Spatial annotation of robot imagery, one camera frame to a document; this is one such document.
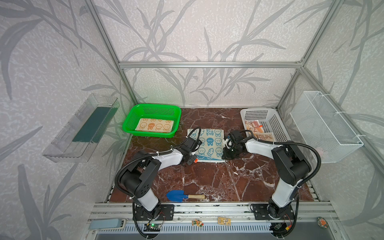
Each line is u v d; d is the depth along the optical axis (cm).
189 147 74
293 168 49
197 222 71
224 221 71
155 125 108
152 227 72
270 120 108
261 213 73
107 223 67
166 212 74
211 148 96
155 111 119
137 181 45
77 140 63
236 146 75
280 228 74
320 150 72
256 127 108
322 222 71
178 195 79
